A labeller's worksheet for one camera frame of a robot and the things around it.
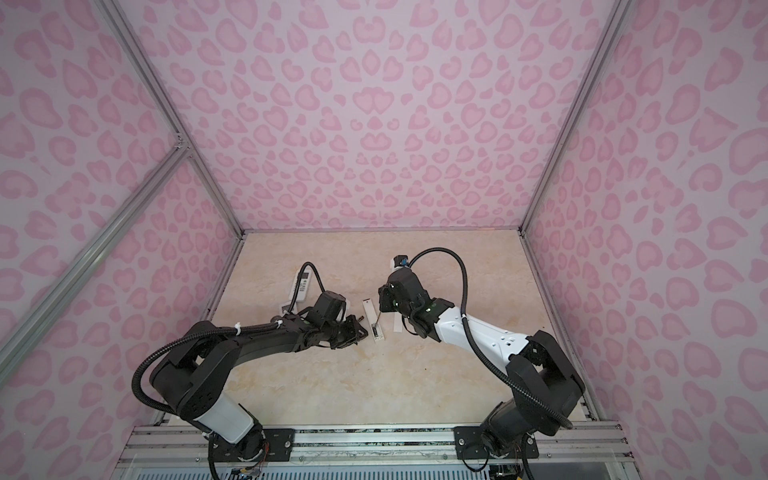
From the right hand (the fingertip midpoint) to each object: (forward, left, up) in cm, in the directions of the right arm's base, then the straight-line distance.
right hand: (382, 288), depth 84 cm
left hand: (-7, +4, -11) cm, 14 cm away
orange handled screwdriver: (-6, +2, -13) cm, 15 cm away
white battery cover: (-1, -4, -15) cm, 15 cm away
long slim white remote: (+2, +5, -14) cm, 15 cm away
